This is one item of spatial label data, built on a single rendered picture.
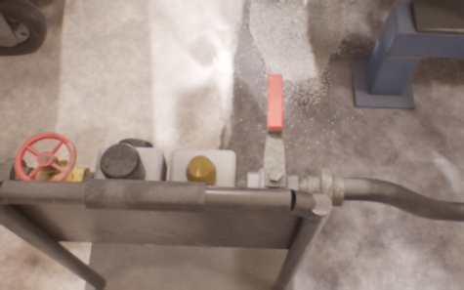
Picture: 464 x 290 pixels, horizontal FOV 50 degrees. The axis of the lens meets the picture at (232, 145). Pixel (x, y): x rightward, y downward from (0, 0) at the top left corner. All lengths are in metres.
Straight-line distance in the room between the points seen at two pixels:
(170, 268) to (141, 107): 0.39
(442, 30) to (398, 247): 0.45
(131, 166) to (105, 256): 0.52
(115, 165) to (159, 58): 0.72
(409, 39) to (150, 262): 0.69
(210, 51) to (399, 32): 0.47
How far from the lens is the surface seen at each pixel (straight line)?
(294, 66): 1.26
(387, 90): 1.24
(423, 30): 1.07
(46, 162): 0.62
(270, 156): 0.63
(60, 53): 1.35
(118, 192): 0.51
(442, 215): 0.78
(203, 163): 0.59
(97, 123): 1.22
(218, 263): 1.06
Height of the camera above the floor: 1.04
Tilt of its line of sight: 65 degrees down
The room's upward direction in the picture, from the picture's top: straight up
